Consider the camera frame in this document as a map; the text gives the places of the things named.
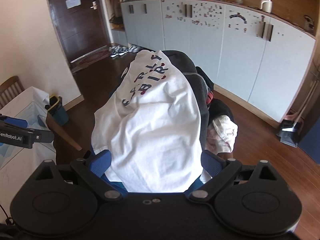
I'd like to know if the grey cabinet row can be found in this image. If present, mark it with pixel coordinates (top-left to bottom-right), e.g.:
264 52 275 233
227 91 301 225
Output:
121 0 317 128

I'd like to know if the patterned doormat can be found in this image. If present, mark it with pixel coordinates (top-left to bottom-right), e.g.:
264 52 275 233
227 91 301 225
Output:
71 48 111 73

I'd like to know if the white floral cloth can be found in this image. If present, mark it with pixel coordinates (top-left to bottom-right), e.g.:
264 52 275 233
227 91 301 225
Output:
206 114 238 155

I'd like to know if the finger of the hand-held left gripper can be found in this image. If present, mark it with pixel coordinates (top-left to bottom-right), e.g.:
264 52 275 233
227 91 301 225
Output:
30 129 55 143
0 115 29 130

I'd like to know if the dark teal trash bin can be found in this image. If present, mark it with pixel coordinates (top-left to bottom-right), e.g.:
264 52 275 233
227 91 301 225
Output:
45 94 69 127

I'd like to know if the brown wooden door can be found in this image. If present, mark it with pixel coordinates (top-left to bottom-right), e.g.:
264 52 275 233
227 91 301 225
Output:
44 0 111 64

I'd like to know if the grey dustpan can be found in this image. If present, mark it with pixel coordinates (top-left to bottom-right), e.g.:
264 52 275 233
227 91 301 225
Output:
276 112 304 148

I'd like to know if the wooden table leg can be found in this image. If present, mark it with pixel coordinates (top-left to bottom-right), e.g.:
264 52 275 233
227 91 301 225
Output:
46 115 83 152

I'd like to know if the wooden chair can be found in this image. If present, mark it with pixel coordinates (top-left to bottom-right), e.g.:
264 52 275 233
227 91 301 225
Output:
0 76 26 110

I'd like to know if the white electric kettle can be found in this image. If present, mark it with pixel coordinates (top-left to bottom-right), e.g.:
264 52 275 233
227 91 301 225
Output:
259 0 273 14

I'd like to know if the black cable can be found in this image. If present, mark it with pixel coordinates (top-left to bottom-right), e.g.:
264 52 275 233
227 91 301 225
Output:
0 203 14 228

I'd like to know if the black garment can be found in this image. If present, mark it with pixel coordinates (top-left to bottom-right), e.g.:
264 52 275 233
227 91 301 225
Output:
195 66 235 132

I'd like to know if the white printed T-shirt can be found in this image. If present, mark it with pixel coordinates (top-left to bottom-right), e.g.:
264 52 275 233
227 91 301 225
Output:
90 50 213 193

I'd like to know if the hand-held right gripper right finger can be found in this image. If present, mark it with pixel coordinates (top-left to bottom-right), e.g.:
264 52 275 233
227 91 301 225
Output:
187 151 278 203

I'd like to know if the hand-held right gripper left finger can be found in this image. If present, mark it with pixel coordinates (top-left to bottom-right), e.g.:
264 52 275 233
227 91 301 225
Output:
34 149 128 202

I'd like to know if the dark grey sweatshirt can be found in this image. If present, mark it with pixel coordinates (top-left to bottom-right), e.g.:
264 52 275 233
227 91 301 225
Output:
160 50 211 137

